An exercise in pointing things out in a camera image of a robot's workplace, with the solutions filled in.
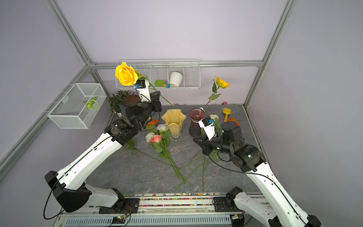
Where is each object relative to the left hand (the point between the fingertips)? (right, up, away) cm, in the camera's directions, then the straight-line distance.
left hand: (160, 92), depth 64 cm
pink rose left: (-8, -25, +30) cm, 40 cm away
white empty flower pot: (+5, +14, +28) cm, 31 cm away
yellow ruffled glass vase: (+4, -12, +25) cm, 28 cm away
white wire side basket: (-53, -5, +20) cm, 56 cm away
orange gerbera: (+49, -13, +48) cm, 70 cm away
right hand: (+16, -21, 0) cm, 26 cm away
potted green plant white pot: (-37, 0, +32) cm, 49 cm away
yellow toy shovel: (+45, -6, +50) cm, 68 cm away
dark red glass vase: (+19, -9, +27) cm, 34 cm away
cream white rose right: (+33, -10, +44) cm, 56 cm away
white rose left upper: (-5, -18, +35) cm, 40 cm away
